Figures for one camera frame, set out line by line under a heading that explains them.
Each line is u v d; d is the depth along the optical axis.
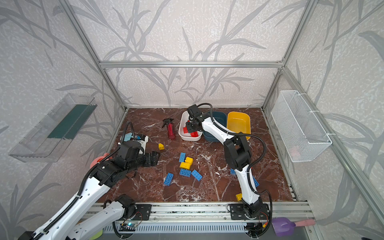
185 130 1.05
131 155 0.55
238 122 1.11
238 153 0.55
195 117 0.75
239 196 0.78
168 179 0.83
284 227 0.69
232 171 0.86
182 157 0.94
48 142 0.64
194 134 1.00
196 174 0.85
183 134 1.04
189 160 0.90
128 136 1.00
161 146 0.96
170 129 1.05
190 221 0.72
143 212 0.74
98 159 0.80
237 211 0.74
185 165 0.89
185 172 0.86
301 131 0.62
